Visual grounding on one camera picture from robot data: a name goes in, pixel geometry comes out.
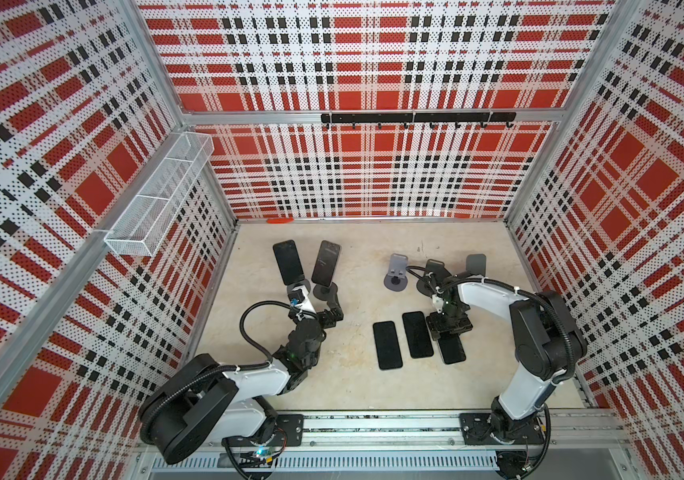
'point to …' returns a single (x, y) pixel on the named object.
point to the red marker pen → (280, 220)
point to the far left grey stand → (305, 283)
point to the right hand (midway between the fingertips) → (448, 335)
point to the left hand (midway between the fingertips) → (323, 298)
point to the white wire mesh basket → (142, 229)
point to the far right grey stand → (476, 264)
